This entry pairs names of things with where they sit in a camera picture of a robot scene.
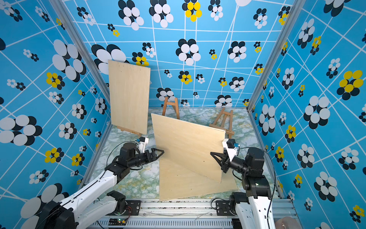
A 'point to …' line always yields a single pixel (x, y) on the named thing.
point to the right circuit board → (236, 223)
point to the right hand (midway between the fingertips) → (215, 151)
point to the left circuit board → (117, 222)
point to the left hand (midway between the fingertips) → (162, 153)
